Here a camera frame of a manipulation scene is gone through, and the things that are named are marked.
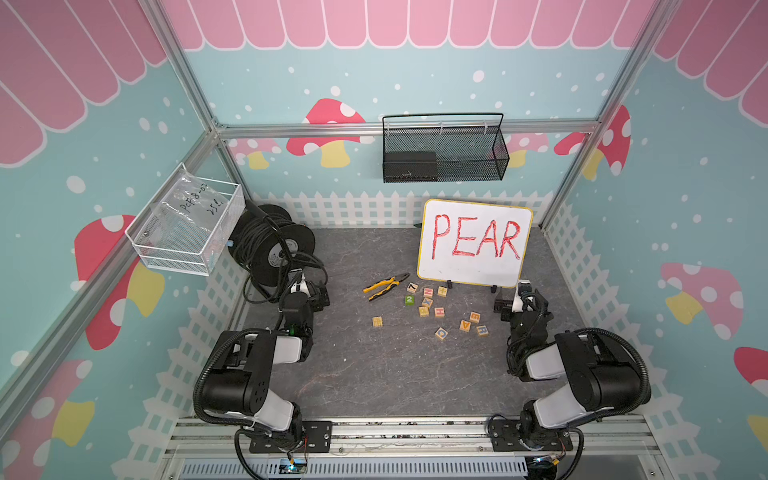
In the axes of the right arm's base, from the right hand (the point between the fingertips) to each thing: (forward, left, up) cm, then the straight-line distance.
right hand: (519, 289), depth 89 cm
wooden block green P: (-1, +28, -10) cm, 30 cm away
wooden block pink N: (+5, +26, -9) cm, 28 cm away
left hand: (+3, +65, -2) cm, 65 cm away
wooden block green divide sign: (-5, +43, -10) cm, 45 cm away
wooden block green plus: (+5, +22, -9) cm, 24 cm away
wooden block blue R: (-9, +10, -10) cm, 17 cm away
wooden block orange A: (-7, +16, -9) cm, 20 cm away
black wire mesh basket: (+37, +20, +25) cm, 49 cm away
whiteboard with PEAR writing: (+16, +12, +3) cm, 20 cm away
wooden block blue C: (-9, +23, -10) cm, 27 cm away
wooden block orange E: (-4, +12, -10) cm, 16 cm away
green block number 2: (+3, +33, -10) cm, 34 cm away
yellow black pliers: (+8, +41, -9) cm, 42 cm away
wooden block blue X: (+1, +27, -9) cm, 29 cm away
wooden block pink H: (-1, +23, -10) cm, 25 cm away
